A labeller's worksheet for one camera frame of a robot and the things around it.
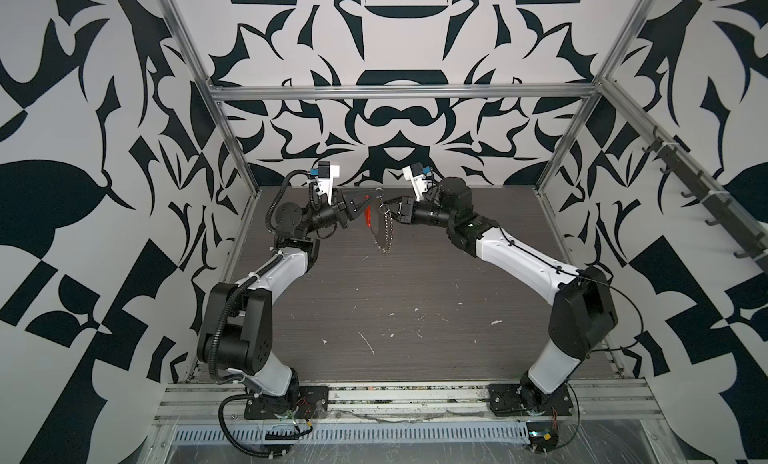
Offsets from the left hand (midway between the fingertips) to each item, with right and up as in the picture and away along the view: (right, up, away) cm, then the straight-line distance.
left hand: (379, 189), depth 67 cm
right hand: (0, -4, +6) cm, 7 cm away
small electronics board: (+38, -58, +4) cm, 69 cm away
